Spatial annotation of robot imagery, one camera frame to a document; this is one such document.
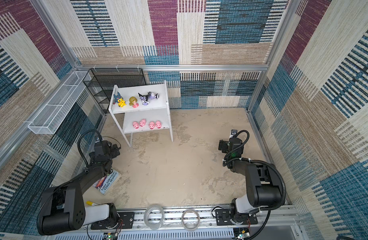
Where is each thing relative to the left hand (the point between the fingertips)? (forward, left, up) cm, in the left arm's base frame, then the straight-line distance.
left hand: (104, 147), depth 89 cm
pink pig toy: (+9, -27, +8) cm, 30 cm away
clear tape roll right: (-36, -49, -11) cm, 62 cm away
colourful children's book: (-19, -2, -8) cm, 20 cm away
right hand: (+4, -75, -3) cm, 75 cm away
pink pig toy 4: (+9, -31, +9) cm, 34 cm away
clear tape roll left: (-34, -30, -13) cm, 47 cm away
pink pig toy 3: (+11, -22, +8) cm, 26 cm away
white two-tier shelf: (+9, -25, +23) cm, 35 cm away
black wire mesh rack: (+42, +10, +15) cm, 46 cm away
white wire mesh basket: (0, +17, +23) cm, 29 cm away
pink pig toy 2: (+10, -18, +8) cm, 22 cm away
